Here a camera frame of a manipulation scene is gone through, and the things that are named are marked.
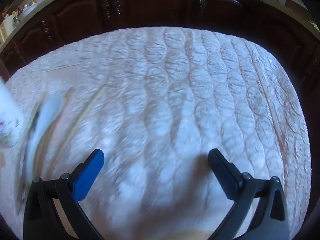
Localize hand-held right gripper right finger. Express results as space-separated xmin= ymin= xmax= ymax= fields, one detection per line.
xmin=207 ymin=148 xmax=290 ymax=240

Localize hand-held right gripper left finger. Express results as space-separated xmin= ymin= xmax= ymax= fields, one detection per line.
xmin=23 ymin=149 xmax=105 ymax=240

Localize metal spoon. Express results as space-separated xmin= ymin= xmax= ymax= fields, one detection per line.
xmin=24 ymin=91 xmax=67 ymax=180

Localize white floral cup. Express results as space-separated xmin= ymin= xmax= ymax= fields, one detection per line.
xmin=0 ymin=76 xmax=21 ymax=148

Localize white quilted tablecloth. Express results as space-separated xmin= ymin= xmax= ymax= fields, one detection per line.
xmin=0 ymin=27 xmax=312 ymax=240

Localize group of condiment bottles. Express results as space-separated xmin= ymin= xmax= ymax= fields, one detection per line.
xmin=4 ymin=0 xmax=42 ymax=25

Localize dark wooden base cabinets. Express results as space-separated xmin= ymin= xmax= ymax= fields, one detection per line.
xmin=0 ymin=0 xmax=320 ymax=98

